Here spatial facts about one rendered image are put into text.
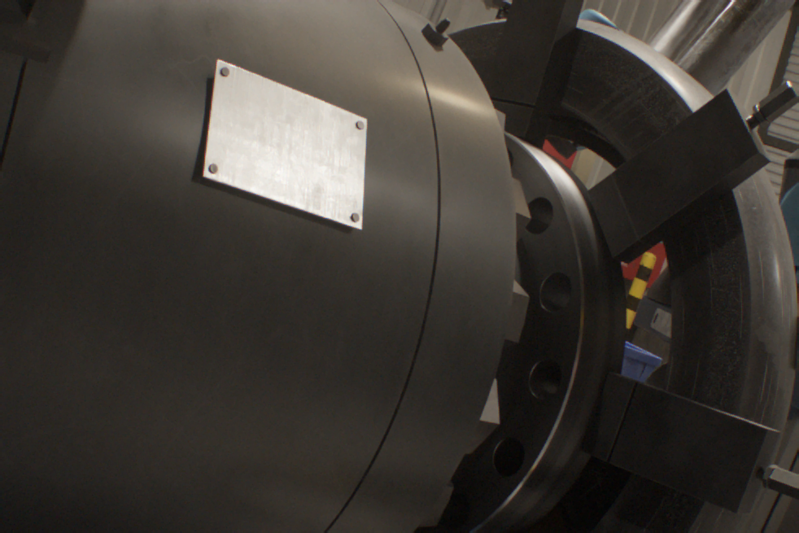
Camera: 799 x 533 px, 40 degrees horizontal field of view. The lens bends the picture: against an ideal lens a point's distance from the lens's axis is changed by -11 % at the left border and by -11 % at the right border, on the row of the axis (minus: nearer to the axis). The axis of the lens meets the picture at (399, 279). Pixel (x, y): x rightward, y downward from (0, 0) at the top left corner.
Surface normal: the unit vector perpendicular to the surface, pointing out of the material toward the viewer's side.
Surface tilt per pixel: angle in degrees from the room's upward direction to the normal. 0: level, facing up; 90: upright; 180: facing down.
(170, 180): 70
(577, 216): 41
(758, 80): 90
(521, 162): 90
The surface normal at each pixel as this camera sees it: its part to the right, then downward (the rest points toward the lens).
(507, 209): 0.72, -0.22
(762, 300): 0.23, -0.23
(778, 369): 0.71, 0.03
